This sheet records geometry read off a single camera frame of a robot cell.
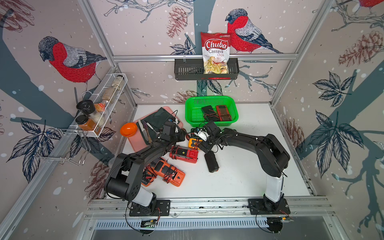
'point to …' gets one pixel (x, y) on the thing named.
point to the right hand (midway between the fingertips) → (204, 140)
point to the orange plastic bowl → (128, 129)
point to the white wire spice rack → (103, 95)
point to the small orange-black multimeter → (148, 174)
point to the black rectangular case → (212, 162)
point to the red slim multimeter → (223, 113)
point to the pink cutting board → (137, 140)
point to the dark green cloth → (148, 128)
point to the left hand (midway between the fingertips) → (186, 129)
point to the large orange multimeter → (160, 167)
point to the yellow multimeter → (194, 143)
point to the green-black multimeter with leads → (209, 114)
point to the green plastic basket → (194, 112)
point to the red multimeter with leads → (190, 155)
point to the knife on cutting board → (143, 129)
